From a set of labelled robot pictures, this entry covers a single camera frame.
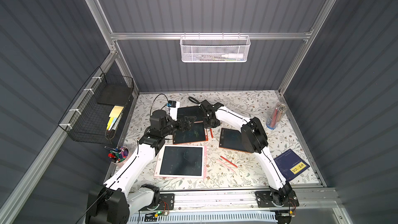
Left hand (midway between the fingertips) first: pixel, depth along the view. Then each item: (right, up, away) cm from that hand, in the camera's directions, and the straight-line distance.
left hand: (191, 117), depth 76 cm
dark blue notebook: (+53, -26, +6) cm, 60 cm away
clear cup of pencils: (+49, +1, +14) cm, 51 cm away
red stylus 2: (+20, -25, +10) cm, 34 cm away
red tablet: (0, +1, -1) cm, 2 cm away
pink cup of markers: (-36, -18, -1) cm, 40 cm away
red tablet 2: (+2, -11, +21) cm, 24 cm away
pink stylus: (+19, -27, +8) cm, 34 cm away
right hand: (+11, -7, +25) cm, 28 cm away
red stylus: (+11, -12, +22) cm, 28 cm away
